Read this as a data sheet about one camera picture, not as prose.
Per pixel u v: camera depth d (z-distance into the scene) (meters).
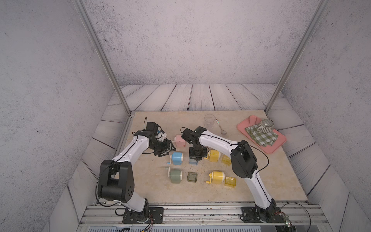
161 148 0.76
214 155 0.86
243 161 0.54
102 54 0.87
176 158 0.86
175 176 0.79
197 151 0.78
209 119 1.11
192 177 0.87
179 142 0.94
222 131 1.08
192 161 0.91
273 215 0.67
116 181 0.44
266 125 1.07
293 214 0.75
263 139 1.02
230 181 0.84
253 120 1.14
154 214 0.73
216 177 0.79
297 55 0.87
